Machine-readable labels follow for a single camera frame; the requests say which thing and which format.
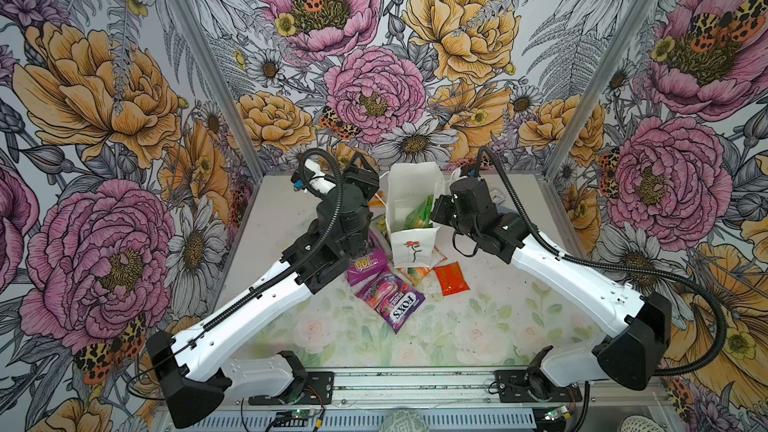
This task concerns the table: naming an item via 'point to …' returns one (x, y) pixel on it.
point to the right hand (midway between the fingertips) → (435, 210)
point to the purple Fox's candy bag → (393, 300)
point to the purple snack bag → (366, 266)
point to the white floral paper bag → (412, 189)
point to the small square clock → (497, 196)
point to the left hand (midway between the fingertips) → (362, 168)
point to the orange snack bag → (416, 274)
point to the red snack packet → (450, 279)
